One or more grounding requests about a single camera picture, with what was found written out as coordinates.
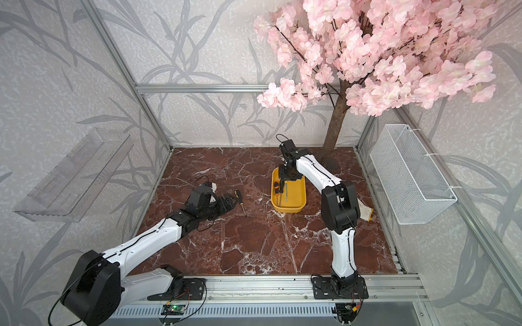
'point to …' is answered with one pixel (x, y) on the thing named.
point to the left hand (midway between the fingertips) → (234, 203)
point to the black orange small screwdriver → (276, 189)
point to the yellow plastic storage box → (296, 193)
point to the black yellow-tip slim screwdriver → (286, 190)
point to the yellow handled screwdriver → (281, 186)
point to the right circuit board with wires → (346, 312)
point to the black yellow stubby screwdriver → (238, 195)
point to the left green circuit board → (172, 310)
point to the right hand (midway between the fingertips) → (284, 175)
